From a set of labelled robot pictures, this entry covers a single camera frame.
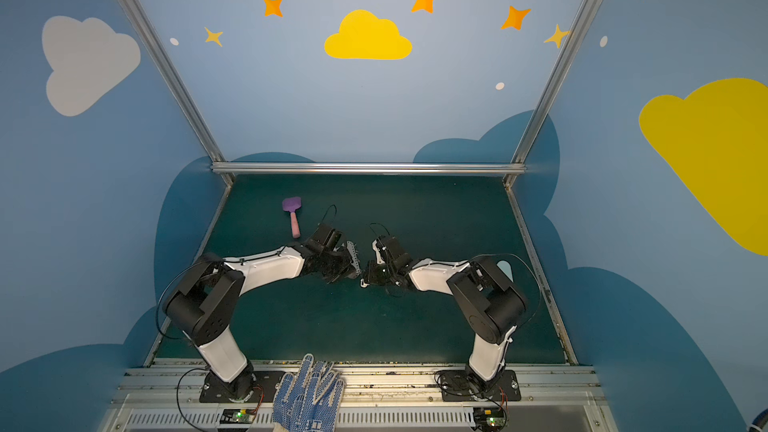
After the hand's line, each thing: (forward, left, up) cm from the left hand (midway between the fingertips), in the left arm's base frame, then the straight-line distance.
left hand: (363, 268), depth 91 cm
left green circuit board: (-38, +28, -5) cm, 48 cm away
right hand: (-1, 0, -1) cm, 2 cm away
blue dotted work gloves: (-35, +10, -2) cm, 36 cm away
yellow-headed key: (-3, 0, -5) cm, 6 cm away
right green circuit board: (-38, -33, -6) cm, 50 cm away
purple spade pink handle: (+28, +29, -3) cm, 40 cm away
